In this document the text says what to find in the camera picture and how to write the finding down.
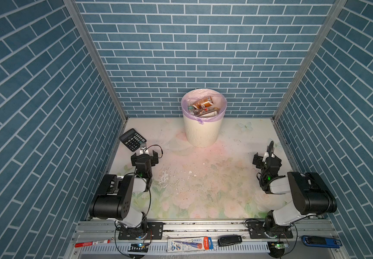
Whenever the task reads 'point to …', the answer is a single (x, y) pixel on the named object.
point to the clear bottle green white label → (194, 110)
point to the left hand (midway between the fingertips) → (145, 151)
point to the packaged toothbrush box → (184, 244)
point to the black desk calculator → (132, 140)
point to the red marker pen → (91, 243)
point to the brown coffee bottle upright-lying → (204, 103)
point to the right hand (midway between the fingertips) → (266, 153)
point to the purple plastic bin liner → (193, 96)
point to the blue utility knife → (327, 242)
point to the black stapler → (228, 239)
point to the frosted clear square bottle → (212, 114)
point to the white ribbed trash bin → (207, 135)
